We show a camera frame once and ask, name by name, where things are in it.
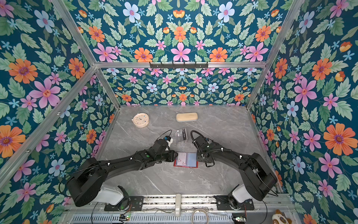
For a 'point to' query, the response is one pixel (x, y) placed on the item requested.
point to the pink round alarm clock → (141, 120)
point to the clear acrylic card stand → (181, 136)
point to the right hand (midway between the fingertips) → (200, 157)
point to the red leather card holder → (186, 159)
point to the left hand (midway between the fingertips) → (179, 152)
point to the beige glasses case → (187, 116)
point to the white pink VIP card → (181, 160)
